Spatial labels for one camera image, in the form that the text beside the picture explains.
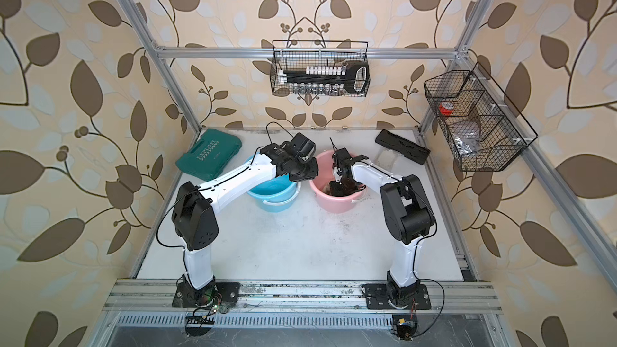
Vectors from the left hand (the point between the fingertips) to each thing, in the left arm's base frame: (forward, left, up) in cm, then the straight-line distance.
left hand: (315, 170), depth 85 cm
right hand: (-2, -9, -15) cm, 18 cm away
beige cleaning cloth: (-7, -10, -1) cm, 12 cm away
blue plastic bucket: (-10, +13, 0) cm, 16 cm away
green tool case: (+17, +47, -13) cm, 51 cm away
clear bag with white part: (+16, -31, -13) cm, 37 cm away
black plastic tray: (+21, -45, -14) cm, 51 cm away
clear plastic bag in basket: (-2, -44, +17) cm, 47 cm away
